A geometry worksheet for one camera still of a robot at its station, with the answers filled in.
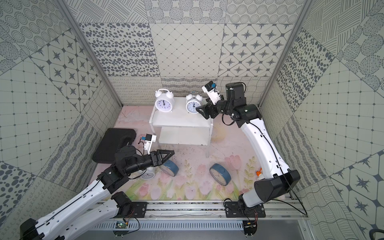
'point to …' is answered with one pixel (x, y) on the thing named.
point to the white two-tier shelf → (180, 127)
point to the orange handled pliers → (258, 173)
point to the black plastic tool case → (113, 139)
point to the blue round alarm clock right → (220, 174)
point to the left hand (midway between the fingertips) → (174, 157)
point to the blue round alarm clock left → (170, 167)
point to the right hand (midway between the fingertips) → (204, 106)
